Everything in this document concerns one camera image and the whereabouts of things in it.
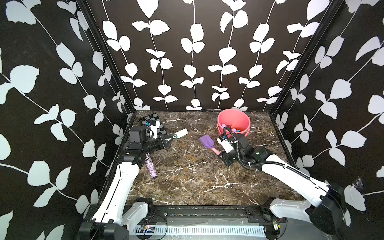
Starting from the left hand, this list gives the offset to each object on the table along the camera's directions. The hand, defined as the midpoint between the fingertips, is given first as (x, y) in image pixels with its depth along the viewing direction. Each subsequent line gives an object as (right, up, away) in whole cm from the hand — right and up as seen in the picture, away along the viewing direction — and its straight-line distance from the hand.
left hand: (173, 136), depth 74 cm
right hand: (+24, -9, +4) cm, 26 cm away
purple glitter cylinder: (-15, -19, +14) cm, 28 cm away
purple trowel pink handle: (+35, +5, +29) cm, 46 cm away
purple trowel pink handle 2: (+19, -4, +10) cm, 22 cm away
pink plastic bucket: (+42, +9, +33) cm, 54 cm away
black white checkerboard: (-14, +2, +31) cm, 34 cm away
